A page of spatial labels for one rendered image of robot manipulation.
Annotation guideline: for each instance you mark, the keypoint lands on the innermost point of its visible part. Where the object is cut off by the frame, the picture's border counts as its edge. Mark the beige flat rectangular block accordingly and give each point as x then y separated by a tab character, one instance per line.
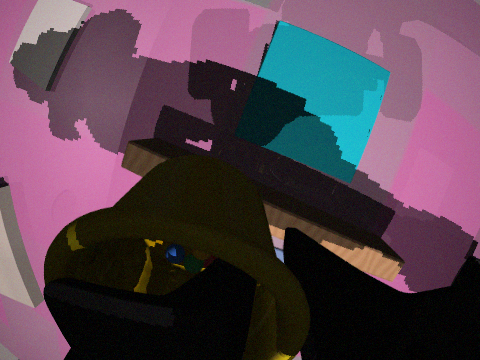
16	276

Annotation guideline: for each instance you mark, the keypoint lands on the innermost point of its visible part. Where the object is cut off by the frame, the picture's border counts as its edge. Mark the brown rectangular block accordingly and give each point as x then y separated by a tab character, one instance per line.
358	247

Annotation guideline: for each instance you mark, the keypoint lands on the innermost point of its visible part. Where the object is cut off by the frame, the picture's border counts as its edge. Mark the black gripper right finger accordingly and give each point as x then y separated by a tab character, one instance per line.
356	317

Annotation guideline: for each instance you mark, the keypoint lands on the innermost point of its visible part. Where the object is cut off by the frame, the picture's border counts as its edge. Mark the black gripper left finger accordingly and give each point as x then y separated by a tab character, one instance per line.
206	318

